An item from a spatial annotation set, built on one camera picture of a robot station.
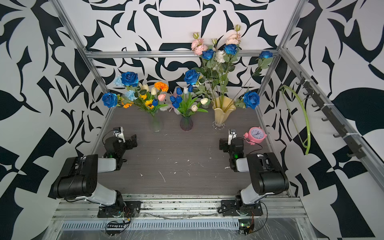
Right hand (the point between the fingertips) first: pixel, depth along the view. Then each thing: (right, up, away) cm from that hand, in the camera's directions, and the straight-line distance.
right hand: (230, 136), depth 95 cm
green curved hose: (+27, 0, -29) cm, 40 cm away
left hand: (-65, +1, -1) cm, 65 cm away
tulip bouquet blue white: (-28, +21, -2) cm, 35 cm away
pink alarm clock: (+18, +1, +4) cm, 18 cm away
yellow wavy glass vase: (-5, +19, 0) cm, 19 cm away
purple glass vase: (-27, +8, +4) cm, 29 cm away
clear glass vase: (-47, +7, +3) cm, 48 cm away
